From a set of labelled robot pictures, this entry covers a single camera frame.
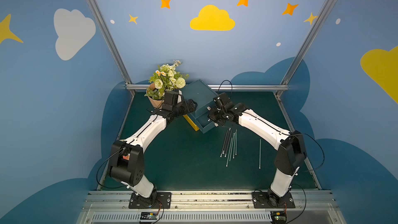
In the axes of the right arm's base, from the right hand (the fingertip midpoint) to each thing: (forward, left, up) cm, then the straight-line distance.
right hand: (209, 114), depth 87 cm
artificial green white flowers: (+17, +27, +11) cm, 33 cm away
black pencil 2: (-9, -12, -17) cm, 23 cm away
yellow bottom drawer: (-1, +9, -11) cm, 15 cm away
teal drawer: (-4, +2, -4) cm, 6 cm away
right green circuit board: (-44, -35, -21) cm, 60 cm away
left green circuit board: (-48, +27, -18) cm, 58 cm away
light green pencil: (-7, -17, -18) cm, 26 cm away
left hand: (+4, +10, +3) cm, 12 cm away
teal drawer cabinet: (+13, +4, +2) cm, 14 cm away
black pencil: (-8, -11, -18) cm, 23 cm away
